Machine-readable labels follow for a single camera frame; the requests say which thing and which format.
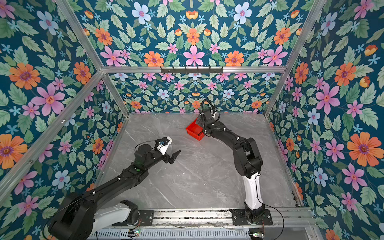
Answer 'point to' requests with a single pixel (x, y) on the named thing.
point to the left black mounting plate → (146, 217)
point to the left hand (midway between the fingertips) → (175, 144)
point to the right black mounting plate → (239, 218)
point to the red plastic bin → (196, 130)
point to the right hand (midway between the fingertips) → (208, 117)
